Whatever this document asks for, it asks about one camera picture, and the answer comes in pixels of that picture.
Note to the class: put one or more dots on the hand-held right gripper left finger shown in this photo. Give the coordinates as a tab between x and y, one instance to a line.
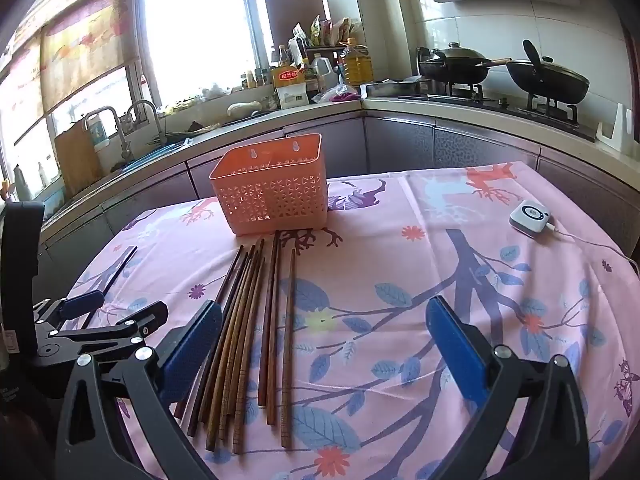
192	347

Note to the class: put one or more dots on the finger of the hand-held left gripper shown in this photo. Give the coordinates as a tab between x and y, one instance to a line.
82	304
142	322

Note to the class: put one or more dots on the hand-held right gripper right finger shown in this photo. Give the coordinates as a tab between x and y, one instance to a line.
460	350

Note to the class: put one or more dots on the bundle of wooden chopsticks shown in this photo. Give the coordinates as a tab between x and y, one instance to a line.
240	340

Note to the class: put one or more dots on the dark reddish wooden chopstick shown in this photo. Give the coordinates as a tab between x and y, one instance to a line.
270	310

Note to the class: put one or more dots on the brown wooden chopstick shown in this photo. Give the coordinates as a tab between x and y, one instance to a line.
289	350

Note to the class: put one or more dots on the pink perforated plastic basket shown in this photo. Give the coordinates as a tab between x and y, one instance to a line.
270	195

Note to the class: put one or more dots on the thin black chopstick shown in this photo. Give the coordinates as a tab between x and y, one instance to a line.
120	272

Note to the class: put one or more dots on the pink printed tablecloth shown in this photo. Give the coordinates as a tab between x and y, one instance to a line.
400	270

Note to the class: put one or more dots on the wooden cutting board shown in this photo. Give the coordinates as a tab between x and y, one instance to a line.
77	162

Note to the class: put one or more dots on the small white round-faced device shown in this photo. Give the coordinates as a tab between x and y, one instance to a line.
531	216

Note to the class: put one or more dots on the patterned window blind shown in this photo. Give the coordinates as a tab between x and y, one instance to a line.
85	50
25	95

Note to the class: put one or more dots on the steel kitchen faucet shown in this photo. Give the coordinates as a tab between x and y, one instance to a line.
145	105
102	111

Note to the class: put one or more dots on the grey kitchen counter cabinets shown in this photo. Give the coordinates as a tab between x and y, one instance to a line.
400	140

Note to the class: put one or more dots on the long white gourd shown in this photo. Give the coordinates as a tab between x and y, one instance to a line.
245	108

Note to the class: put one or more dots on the black gas stove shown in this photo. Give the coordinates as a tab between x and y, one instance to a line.
500	102

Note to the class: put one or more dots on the white plastic rack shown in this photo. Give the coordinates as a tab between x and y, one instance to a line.
617	135

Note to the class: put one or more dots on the steel tray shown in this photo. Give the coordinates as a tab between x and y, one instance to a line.
392	90

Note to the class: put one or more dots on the white carton box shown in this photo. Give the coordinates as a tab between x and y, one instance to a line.
294	96

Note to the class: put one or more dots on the black wok with lid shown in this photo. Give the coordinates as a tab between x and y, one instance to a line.
457	67
550	82

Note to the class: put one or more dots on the pink plastic bag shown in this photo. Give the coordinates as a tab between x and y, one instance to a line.
340	92

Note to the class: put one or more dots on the yellow carton box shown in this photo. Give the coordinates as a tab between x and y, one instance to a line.
287	77

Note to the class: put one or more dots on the yellow cooking oil bottle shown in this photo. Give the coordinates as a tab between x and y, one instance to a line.
357	65

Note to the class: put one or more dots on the white plastic jug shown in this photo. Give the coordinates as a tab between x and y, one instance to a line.
323	72

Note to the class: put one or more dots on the group of snack bags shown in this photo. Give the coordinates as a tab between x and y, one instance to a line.
330	29

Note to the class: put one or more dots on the dark flat board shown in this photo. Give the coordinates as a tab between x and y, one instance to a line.
295	10

